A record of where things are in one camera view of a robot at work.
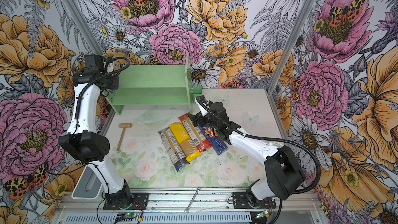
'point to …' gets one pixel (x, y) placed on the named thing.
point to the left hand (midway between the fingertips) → (111, 86)
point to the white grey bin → (89, 185)
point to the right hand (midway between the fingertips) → (196, 114)
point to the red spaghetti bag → (201, 142)
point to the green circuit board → (126, 217)
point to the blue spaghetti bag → (212, 136)
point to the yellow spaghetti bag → (189, 149)
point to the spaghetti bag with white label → (172, 148)
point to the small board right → (265, 213)
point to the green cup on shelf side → (197, 89)
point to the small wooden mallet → (123, 125)
